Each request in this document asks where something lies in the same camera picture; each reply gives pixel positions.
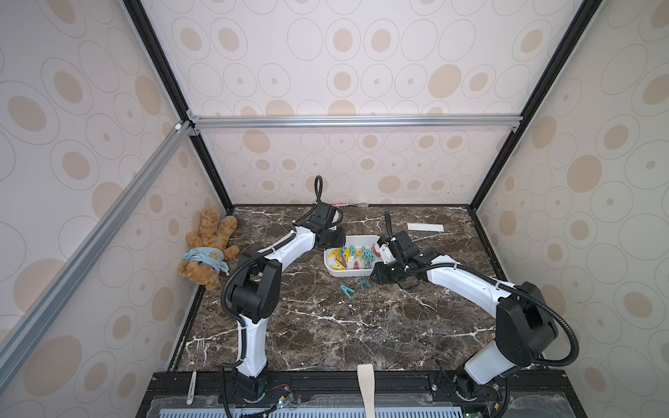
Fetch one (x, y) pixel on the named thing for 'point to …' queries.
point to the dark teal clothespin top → (364, 283)
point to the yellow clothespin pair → (339, 266)
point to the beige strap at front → (368, 384)
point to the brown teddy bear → (206, 254)
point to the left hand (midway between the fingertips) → (352, 237)
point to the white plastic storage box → (359, 257)
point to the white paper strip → (423, 226)
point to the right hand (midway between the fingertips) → (381, 274)
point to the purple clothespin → (343, 262)
